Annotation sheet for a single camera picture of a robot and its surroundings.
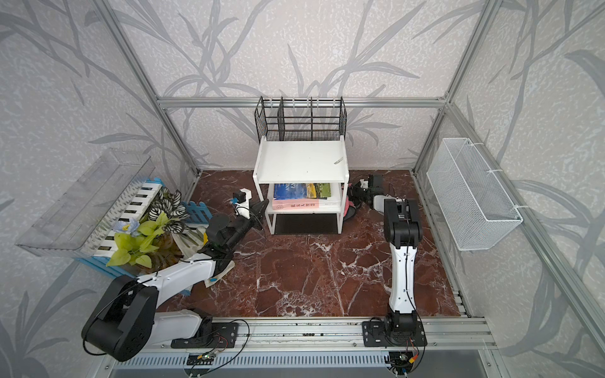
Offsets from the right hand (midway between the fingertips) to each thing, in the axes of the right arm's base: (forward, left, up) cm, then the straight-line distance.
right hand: (339, 186), depth 108 cm
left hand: (-21, +28, +17) cm, 39 cm away
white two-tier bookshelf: (-21, +15, +29) cm, 38 cm away
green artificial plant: (-36, +66, +17) cm, 77 cm away
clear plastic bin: (-34, +78, +26) cm, 89 cm away
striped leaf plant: (-25, +58, +21) cm, 67 cm away
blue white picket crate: (-18, +59, +4) cm, 62 cm away
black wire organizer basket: (+20, +17, +23) cm, 35 cm away
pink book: (-21, +18, +15) cm, 31 cm away
